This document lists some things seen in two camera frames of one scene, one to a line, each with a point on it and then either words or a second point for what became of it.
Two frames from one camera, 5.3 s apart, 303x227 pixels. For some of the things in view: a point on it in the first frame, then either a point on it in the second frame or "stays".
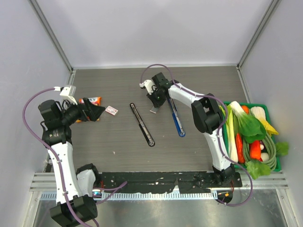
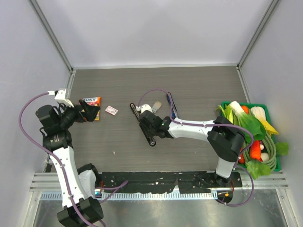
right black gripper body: [156, 98] to [149, 131]
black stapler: [150, 142] stays
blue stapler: [174, 112] stays
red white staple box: [111, 110] stays
